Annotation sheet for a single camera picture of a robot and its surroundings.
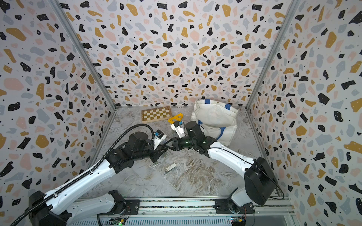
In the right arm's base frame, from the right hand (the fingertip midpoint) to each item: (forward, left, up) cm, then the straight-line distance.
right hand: (167, 145), depth 74 cm
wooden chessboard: (+39, +16, -18) cm, 46 cm away
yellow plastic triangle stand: (+37, -1, -20) cm, 42 cm away
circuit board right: (-29, -37, -23) cm, 53 cm away
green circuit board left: (-31, +24, -21) cm, 45 cm away
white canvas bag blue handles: (+31, -31, -15) cm, 47 cm away
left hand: (-1, 0, 0) cm, 1 cm away
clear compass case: (-4, -1, -21) cm, 21 cm away
